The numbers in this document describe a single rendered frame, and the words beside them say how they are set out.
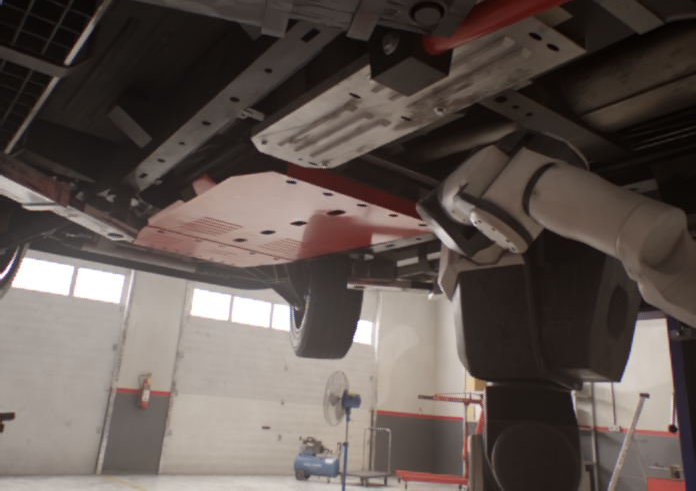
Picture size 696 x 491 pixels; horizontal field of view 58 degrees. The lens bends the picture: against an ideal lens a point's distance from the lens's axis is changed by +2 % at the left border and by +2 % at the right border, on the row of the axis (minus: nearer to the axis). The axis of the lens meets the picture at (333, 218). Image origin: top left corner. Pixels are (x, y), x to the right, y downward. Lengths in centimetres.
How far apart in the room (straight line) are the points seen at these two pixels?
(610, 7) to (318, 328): 215
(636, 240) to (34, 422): 979
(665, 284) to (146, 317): 1008
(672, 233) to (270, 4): 51
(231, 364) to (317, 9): 1049
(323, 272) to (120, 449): 786
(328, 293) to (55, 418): 769
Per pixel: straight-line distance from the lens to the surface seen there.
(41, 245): 361
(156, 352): 1056
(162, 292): 1066
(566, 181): 68
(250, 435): 1141
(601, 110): 163
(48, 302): 1020
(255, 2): 81
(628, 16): 117
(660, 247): 66
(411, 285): 247
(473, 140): 189
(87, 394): 1031
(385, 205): 187
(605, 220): 64
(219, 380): 1108
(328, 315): 292
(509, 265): 106
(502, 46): 112
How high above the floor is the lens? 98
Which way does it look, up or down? 18 degrees up
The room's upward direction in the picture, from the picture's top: 4 degrees clockwise
